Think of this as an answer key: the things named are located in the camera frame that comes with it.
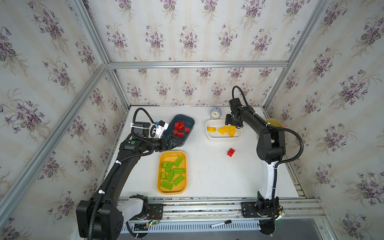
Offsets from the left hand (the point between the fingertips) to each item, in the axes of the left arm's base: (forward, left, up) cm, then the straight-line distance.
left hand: (176, 142), depth 73 cm
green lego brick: (-3, +5, -23) cm, 24 cm away
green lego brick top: (-6, -1, -22) cm, 23 cm away
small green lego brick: (-2, +8, -21) cm, 22 cm away
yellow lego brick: (+23, -29, -21) cm, 42 cm away
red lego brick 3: (+26, +3, -20) cm, 33 cm away
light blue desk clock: (+35, -25, -16) cm, 46 cm away
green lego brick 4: (-11, -1, -22) cm, 24 cm away
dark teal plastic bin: (+30, -6, -20) cm, 36 cm away
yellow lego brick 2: (+24, -32, -20) cm, 45 cm away
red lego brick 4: (+26, 0, -20) cm, 33 cm away
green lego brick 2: (0, +1, -23) cm, 23 cm away
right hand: (+25, -34, -15) cm, 45 cm away
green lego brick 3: (-8, +5, -23) cm, 24 cm away
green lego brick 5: (-13, +6, -23) cm, 27 cm away
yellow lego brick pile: (+23, -36, -21) cm, 48 cm away
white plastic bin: (+25, -26, -23) cm, 42 cm away
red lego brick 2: (+23, -4, -21) cm, 32 cm away
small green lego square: (-10, +8, -20) cm, 24 cm away
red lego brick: (+19, 0, -21) cm, 28 cm away
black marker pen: (-31, -25, -22) cm, 45 cm away
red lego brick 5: (+6, -32, -21) cm, 39 cm away
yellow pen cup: (+19, -58, -6) cm, 62 cm away
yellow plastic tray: (+4, +5, -23) cm, 24 cm away
